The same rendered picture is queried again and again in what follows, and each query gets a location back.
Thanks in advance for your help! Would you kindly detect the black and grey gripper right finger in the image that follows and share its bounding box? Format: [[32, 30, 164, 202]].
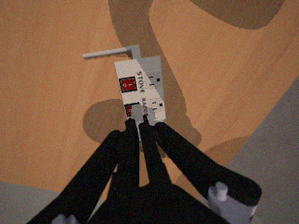
[[136, 104, 262, 224]]

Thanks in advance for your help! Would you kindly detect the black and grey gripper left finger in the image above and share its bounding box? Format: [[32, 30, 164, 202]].
[[26, 105, 141, 224]]

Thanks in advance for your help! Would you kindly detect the grey power strip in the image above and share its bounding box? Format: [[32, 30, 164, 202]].
[[82, 44, 166, 126]]

